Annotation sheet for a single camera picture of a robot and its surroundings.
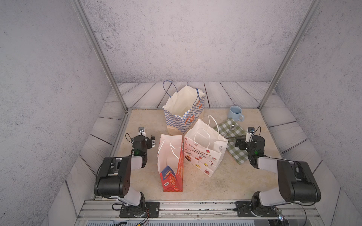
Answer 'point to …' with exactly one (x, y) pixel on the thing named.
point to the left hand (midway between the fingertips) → (146, 135)
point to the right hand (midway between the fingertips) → (245, 136)
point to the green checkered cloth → (229, 129)
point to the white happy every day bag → (205, 145)
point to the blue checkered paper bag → (183, 108)
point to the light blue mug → (234, 113)
